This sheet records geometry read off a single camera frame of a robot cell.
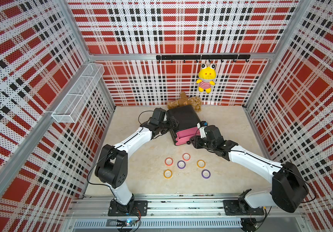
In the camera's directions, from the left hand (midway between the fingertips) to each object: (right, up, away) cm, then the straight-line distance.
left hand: (178, 124), depth 89 cm
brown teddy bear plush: (+5, +18, +26) cm, 32 cm away
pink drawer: (+6, -6, -1) cm, 8 cm away
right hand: (+9, -9, -5) cm, 14 cm away
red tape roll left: (-6, -24, +2) cm, 25 cm away
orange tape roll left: (-6, -30, -3) cm, 31 cm away
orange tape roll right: (+13, -27, 0) cm, 30 cm away
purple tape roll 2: (+17, -30, -3) cm, 35 cm away
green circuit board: (-27, -48, -19) cm, 58 cm away
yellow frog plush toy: (+19, +31, +3) cm, 36 cm away
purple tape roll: (+2, -25, 0) cm, 25 cm away
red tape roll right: (+5, -23, +2) cm, 24 cm away
